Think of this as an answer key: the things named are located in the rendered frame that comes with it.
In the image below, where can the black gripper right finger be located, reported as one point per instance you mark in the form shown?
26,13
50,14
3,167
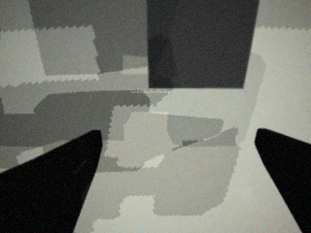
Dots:
288,163

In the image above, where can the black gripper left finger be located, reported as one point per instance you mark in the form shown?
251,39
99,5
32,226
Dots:
46,194

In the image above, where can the black two-prong plug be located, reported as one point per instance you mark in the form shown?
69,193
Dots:
199,43

